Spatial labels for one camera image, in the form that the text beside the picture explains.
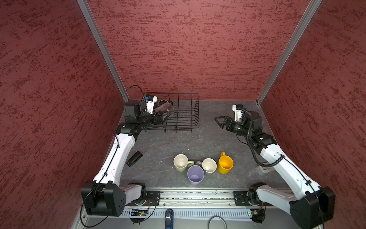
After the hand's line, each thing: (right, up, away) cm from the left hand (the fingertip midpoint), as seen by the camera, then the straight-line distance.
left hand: (164, 115), depth 75 cm
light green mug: (+9, -29, +9) cm, 32 cm away
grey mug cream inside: (+26, -30, +7) cm, 40 cm away
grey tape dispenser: (+57, -33, +6) cm, 66 cm away
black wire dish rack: (+12, +1, +37) cm, 38 cm away
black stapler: (-20, -27, +10) cm, 35 cm away
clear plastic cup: (+2, +4, -3) cm, 5 cm away
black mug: (-5, +10, +28) cm, 30 cm away
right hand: (+29, -4, 0) cm, 30 cm away
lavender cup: (+17, -35, +6) cm, 39 cm away
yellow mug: (+36, -30, +10) cm, 48 cm away
